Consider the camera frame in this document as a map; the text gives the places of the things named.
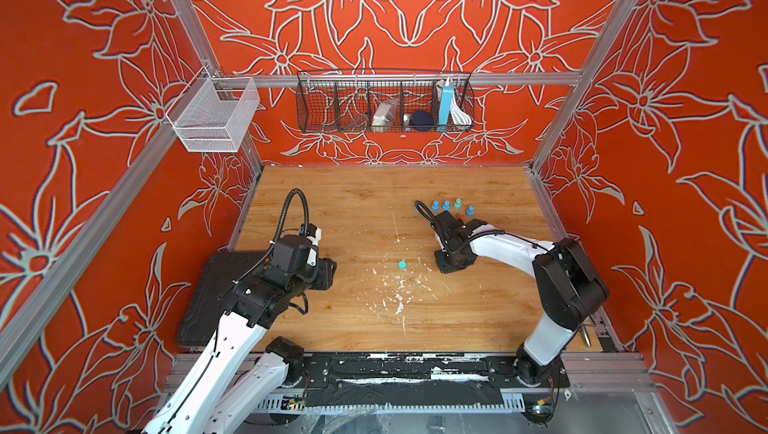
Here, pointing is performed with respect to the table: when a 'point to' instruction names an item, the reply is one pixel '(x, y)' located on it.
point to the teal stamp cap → (402, 265)
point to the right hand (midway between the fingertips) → (440, 266)
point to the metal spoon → (589, 344)
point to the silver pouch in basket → (383, 115)
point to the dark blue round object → (421, 120)
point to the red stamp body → (462, 216)
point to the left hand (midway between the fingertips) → (328, 262)
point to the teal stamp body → (458, 203)
